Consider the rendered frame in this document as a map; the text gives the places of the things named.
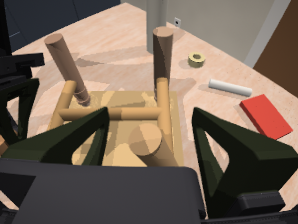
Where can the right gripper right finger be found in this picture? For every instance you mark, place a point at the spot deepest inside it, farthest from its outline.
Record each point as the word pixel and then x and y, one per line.
pixel 257 163

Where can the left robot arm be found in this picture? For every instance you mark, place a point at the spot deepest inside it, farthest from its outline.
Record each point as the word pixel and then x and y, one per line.
pixel 3 53

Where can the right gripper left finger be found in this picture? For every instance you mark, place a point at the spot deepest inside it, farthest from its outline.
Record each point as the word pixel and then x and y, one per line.
pixel 57 145

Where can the brown wooden stool leg frame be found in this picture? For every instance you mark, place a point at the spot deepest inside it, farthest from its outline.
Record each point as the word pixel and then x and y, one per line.
pixel 151 144

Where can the tan wooden stool seat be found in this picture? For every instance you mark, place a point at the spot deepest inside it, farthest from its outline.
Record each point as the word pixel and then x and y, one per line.
pixel 117 152

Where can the grey bottle with red pointed cap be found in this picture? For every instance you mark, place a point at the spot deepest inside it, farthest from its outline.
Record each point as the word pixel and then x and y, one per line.
pixel 156 16

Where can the white cylinder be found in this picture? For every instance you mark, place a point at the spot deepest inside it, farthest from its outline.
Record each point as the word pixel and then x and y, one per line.
pixel 228 87

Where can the flat red rectangular pad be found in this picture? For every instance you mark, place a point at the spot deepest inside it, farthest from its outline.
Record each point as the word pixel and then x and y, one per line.
pixel 265 117

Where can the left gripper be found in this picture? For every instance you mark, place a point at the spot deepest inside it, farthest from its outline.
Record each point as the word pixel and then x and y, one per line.
pixel 16 85

